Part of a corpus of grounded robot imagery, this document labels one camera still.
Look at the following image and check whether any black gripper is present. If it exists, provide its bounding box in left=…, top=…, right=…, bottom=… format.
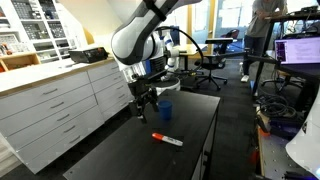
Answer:
left=127, top=73, right=160, bottom=125

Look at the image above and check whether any orange capped white marker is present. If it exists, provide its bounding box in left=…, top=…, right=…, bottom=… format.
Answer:
left=151, top=132, right=184, bottom=147

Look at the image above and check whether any blue plastic cup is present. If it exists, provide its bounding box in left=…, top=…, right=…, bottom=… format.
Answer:
left=157, top=99, right=174, bottom=121

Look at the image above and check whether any white blue mobile robot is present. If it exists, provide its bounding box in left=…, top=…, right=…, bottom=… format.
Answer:
left=143, top=29, right=188, bottom=98

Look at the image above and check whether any light wooden desk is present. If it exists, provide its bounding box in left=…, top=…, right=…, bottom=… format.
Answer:
left=178, top=43, right=209, bottom=73

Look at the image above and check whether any black office chair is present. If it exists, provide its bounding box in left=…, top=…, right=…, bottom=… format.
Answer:
left=193, top=37, right=248, bottom=92

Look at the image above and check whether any black equipment box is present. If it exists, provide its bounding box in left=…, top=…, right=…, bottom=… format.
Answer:
left=68, top=46, right=110, bottom=64

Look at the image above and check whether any white drawer cabinet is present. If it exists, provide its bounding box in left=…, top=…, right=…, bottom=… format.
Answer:
left=0, top=53, right=141, bottom=175

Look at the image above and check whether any dark background chair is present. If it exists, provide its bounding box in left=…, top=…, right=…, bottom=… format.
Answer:
left=219, top=28, right=241, bottom=51

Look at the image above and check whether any black standing desk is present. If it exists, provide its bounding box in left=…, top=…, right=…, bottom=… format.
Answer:
left=247, top=9, right=320, bottom=98

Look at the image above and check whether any white parts bin shelf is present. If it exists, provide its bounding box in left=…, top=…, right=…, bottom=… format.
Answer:
left=0, top=0, right=88, bottom=64

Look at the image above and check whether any standing person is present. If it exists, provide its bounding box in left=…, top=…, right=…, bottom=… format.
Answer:
left=240, top=0, right=288, bottom=83

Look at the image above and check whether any wooden cubby box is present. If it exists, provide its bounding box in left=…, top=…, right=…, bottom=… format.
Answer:
left=0, top=52, right=42, bottom=73

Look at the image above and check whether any metal breadboard robot table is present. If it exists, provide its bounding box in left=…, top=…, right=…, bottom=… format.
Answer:
left=257, top=126, right=316, bottom=180

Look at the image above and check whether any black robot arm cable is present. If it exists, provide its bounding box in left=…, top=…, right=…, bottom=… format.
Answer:
left=154, top=25, right=205, bottom=76

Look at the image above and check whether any black cable bundle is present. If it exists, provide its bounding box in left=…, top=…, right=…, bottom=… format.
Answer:
left=255, top=91, right=298, bottom=120

